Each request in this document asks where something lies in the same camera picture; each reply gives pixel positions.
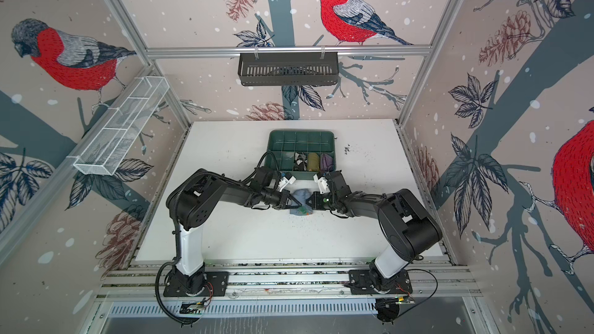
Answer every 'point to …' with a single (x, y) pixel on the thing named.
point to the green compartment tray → (283, 143)
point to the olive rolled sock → (312, 161)
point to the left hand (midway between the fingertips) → (299, 207)
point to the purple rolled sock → (326, 162)
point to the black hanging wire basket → (288, 69)
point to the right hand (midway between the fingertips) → (306, 204)
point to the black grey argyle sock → (300, 161)
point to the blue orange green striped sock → (302, 195)
